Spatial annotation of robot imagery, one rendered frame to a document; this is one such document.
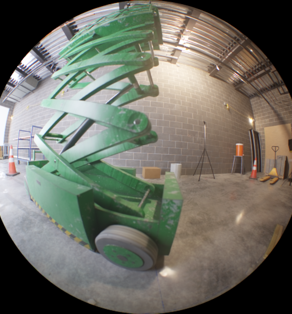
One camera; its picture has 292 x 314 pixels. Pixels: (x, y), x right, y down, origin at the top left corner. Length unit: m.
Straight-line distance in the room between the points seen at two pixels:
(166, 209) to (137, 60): 0.79
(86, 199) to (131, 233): 0.24
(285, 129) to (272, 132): 0.92
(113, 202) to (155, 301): 0.58
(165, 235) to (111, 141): 0.53
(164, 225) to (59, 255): 0.68
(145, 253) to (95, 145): 0.58
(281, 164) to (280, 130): 2.06
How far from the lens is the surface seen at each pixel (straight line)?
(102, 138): 0.58
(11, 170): 3.26
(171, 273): 0.70
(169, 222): 0.46
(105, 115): 0.54
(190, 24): 3.92
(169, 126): 3.12
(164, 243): 0.56
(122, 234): 0.45
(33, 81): 6.49
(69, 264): 0.76
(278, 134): 6.74
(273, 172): 4.80
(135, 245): 0.44
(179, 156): 3.14
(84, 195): 0.48
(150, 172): 2.46
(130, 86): 0.86
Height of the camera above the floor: 0.63
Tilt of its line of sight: 3 degrees down
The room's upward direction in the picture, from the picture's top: 3 degrees clockwise
